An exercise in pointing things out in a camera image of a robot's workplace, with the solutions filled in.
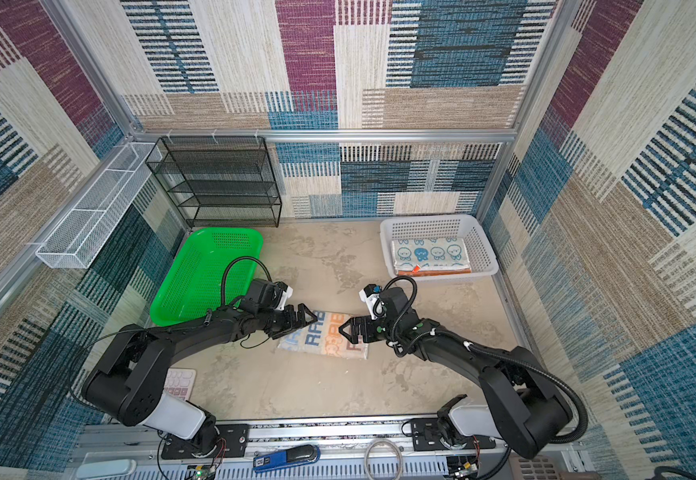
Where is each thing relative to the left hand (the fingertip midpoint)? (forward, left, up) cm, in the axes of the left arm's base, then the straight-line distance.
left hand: (308, 319), depth 88 cm
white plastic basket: (+19, -56, +2) cm, 59 cm away
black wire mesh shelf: (+48, +34, +13) cm, 60 cm away
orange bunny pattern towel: (+18, -35, -3) cm, 39 cm away
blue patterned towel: (+24, -40, -1) cm, 47 cm away
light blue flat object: (-34, +44, -4) cm, 55 cm away
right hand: (-5, -13, +1) cm, 14 cm away
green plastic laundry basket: (+14, +40, -4) cm, 42 cm away
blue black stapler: (-33, +3, -1) cm, 33 cm away
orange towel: (-4, -4, -4) cm, 7 cm away
